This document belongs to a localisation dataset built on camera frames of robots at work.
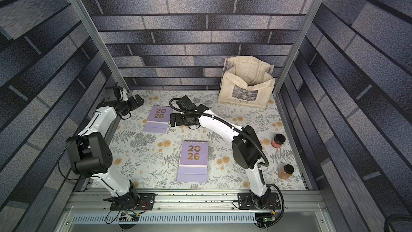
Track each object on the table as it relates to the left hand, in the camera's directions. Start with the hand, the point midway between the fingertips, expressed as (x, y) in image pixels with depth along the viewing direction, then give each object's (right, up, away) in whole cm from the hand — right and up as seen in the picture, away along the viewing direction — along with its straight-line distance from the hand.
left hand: (137, 101), depth 92 cm
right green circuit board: (+67, -52, -22) cm, 88 cm away
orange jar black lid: (+79, -34, -18) cm, 88 cm away
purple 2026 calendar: (+9, -12, +12) cm, 18 cm away
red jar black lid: (+82, -22, -4) cm, 85 cm away
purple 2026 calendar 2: (+34, -32, -11) cm, 48 cm away
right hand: (+24, -10, -4) cm, 26 cm away
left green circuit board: (+5, -53, -21) cm, 57 cm away
